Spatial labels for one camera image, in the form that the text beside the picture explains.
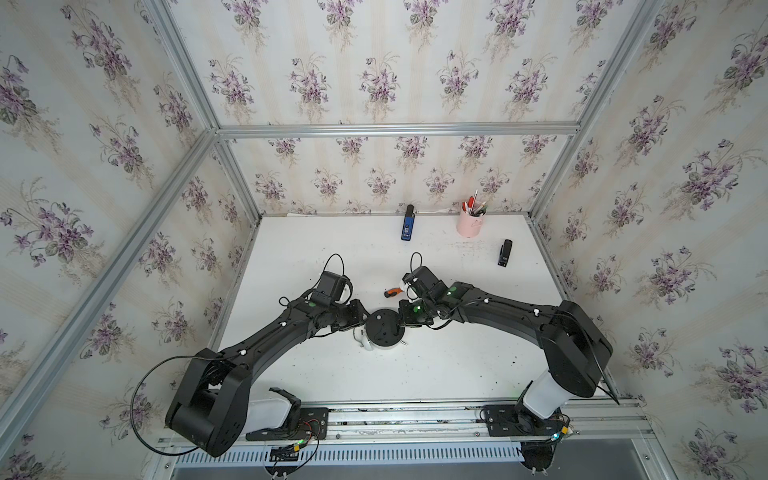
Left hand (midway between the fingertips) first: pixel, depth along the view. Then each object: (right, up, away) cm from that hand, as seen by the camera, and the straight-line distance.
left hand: (371, 319), depth 83 cm
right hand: (+7, -1, 0) cm, 7 cm away
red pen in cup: (+36, +37, +27) cm, 58 cm away
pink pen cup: (+36, +28, +27) cm, 53 cm away
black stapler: (+47, +18, +22) cm, 55 cm away
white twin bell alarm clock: (+3, -3, +1) cm, 4 cm away
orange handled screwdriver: (+6, +6, +12) cm, 15 cm away
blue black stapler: (+13, +30, +34) cm, 47 cm away
